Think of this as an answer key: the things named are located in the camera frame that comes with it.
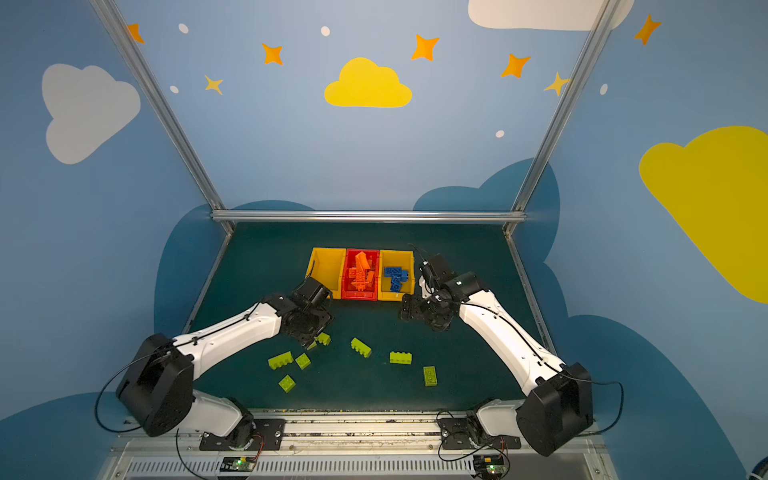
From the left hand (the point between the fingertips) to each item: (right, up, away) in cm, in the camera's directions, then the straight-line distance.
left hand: (333, 327), depth 87 cm
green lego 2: (-3, -4, +1) cm, 5 cm away
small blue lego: (+19, +11, +16) cm, 27 cm away
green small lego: (-9, -10, -1) cm, 13 cm away
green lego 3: (+20, -9, -1) cm, 22 cm away
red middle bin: (+3, +9, +15) cm, 18 cm away
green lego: (-15, -9, -3) cm, 17 cm away
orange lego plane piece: (+7, +14, +15) cm, 21 cm away
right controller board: (+41, -30, -15) cm, 53 cm away
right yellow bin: (+19, +20, +17) cm, 33 cm away
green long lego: (+8, -6, +1) cm, 10 cm away
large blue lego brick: (+20, +14, +18) cm, 30 cm away
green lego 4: (+28, -14, -4) cm, 31 cm away
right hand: (+23, +5, -7) cm, 25 cm away
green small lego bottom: (-12, -14, -5) cm, 19 cm away
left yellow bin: (-6, +17, +21) cm, 28 cm away
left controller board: (-20, -29, -16) cm, 39 cm away
